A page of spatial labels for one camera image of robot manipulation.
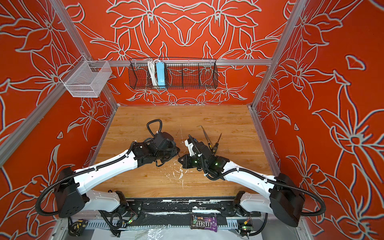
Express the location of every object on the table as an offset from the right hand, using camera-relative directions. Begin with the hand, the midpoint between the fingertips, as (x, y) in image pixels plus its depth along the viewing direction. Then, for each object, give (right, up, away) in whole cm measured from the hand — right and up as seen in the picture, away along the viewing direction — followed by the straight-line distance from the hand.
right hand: (175, 161), depth 74 cm
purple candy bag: (+13, -27, -6) cm, 30 cm away
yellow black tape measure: (-44, -28, -8) cm, 53 cm away
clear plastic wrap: (-7, -31, -7) cm, 33 cm away
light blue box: (-11, +49, +16) cm, 53 cm away
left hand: (+3, +5, +2) cm, 6 cm away
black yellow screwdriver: (+25, +4, +21) cm, 33 cm away
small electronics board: (+33, -31, -6) cm, 46 cm away
